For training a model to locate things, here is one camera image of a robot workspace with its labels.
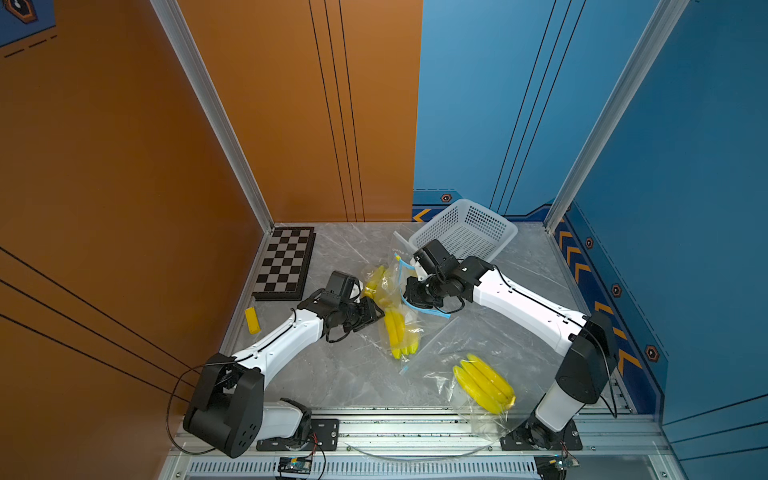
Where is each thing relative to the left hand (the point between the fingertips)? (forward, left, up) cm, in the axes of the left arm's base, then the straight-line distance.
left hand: (383, 311), depth 85 cm
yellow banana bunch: (-7, -5, -5) cm, 10 cm away
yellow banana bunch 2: (+7, +4, +1) cm, 8 cm away
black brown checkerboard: (+18, +35, -7) cm, 41 cm away
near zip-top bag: (-14, -14, -9) cm, 22 cm away
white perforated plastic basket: (+42, -32, -10) cm, 54 cm away
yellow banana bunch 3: (-17, -28, -8) cm, 34 cm away
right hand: (-1, -5, +7) cm, 9 cm away
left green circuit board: (-35, +21, -12) cm, 43 cm away
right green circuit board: (-34, -43, -10) cm, 56 cm away
